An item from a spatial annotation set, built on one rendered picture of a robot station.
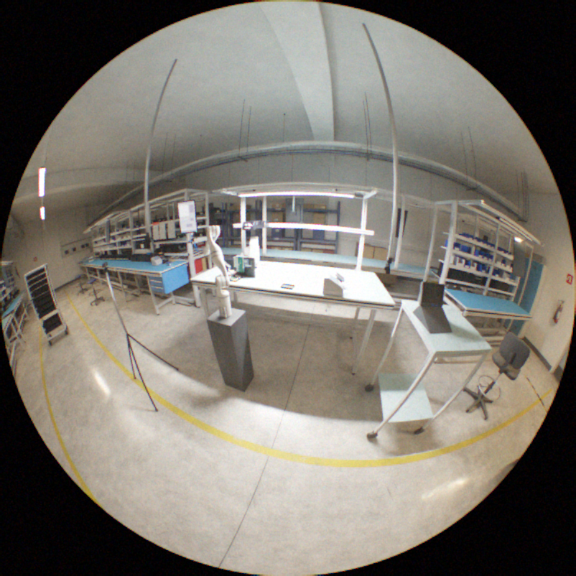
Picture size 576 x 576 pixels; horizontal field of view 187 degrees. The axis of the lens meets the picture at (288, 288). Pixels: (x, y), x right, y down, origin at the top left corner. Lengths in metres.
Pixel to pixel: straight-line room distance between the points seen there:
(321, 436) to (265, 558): 1.21
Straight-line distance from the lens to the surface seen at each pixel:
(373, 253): 4.83
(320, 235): 5.19
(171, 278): 3.07
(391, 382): 1.82
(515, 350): 2.31
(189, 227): 2.88
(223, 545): 1.71
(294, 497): 1.59
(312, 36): 2.05
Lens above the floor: 1.58
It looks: 22 degrees down
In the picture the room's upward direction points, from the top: 1 degrees clockwise
